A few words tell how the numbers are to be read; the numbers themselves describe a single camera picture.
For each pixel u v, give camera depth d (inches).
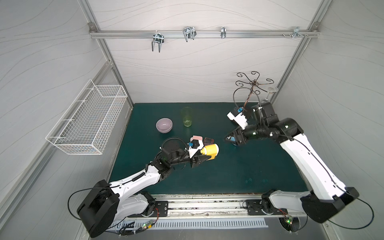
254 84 35.1
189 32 30.0
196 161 25.5
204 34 31.6
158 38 30.8
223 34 30.8
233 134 22.7
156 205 29.5
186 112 39.5
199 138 36.9
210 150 26.7
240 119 23.1
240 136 22.2
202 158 26.9
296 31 30.1
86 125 27.1
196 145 23.9
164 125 40.6
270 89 33.1
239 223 27.7
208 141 39.2
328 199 14.9
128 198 18.1
